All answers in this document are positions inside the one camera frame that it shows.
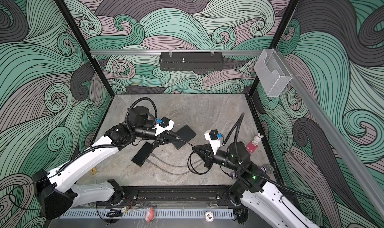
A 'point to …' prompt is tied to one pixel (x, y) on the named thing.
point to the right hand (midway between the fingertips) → (194, 149)
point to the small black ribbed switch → (141, 156)
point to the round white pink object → (209, 216)
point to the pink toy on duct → (149, 214)
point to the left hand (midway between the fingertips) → (178, 136)
